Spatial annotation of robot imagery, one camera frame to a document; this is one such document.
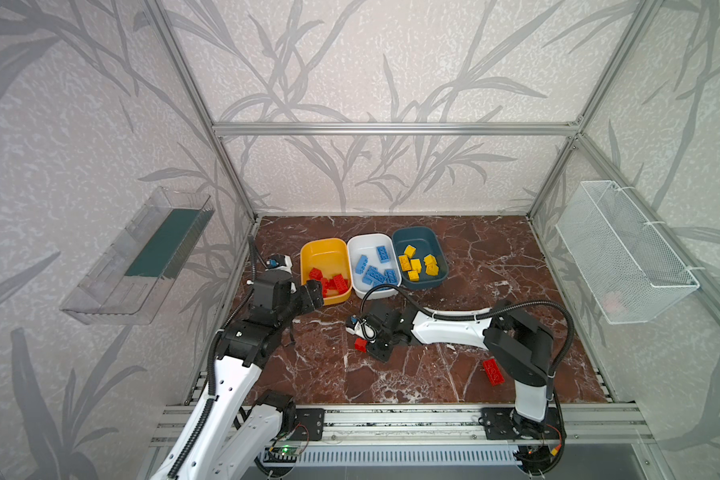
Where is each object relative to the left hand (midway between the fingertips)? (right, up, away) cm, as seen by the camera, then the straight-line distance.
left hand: (313, 278), depth 74 cm
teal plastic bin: (+32, +4, +31) cm, 45 cm away
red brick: (-2, -7, +24) cm, 25 cm away
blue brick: (+10, +1, +28) cm, 30 cm away
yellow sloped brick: (+27, +6, +33) cm, 44 cm away
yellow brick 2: (+28, -2, +24) cm, 37 cm away
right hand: (+14, -20, +13) cm, 27 cm away
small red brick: (-5, -2, +25) cm, 25 cm away
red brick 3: (0, -5, +22) cm, 23 cm away
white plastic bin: (+14, +2, +31) cm, 34 cm away
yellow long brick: (+25, +2, +30) cm, 40 cm away
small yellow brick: (+35, +1, +30) cm, 46 cm away
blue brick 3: (+21, -3, +25) cm, 32 cm away
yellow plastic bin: (-2, +2, +33) cm, 33 cm away
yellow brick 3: (+35, -2, +28) cm, 44 cm away
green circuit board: (-7, -42, -3) cm, 43 cm away
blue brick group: (+18, +5, +31) cm, 36 cm away
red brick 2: (+4, -5, +22) cm, 23 cm away
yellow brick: (+29, +1, +28) cm, 40 cm away
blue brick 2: (+14, -3, +24) cm, 28 cm away
